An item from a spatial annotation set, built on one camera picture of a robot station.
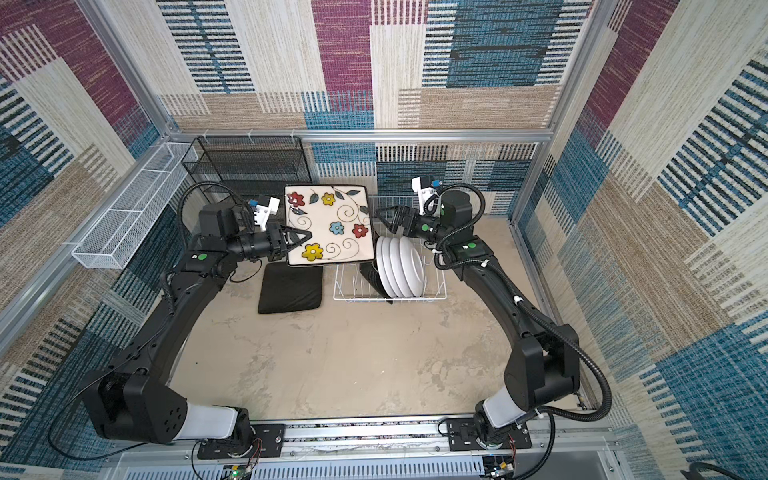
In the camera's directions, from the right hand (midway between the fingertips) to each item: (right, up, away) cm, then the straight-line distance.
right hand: (385, 217), depth 74 cm
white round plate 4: (+8, -13, +15) cm, 22 cm away
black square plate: (-31, -21, +25) cm, 45 cm away
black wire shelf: (-47, +21, +31) cm, 60 cm away
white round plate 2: (0, -12, +13) cm, 18 cm away
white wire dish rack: (-12, -19, +25) cm, 33 cm away
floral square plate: (-14, -1, 0) cm, 14 cm away
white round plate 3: (+5, -7, +15) cm, 17 cm away
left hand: (-18, -4, -4) cm, 19 cm away
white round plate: (-1, -13, +12) cm, 18 cm away
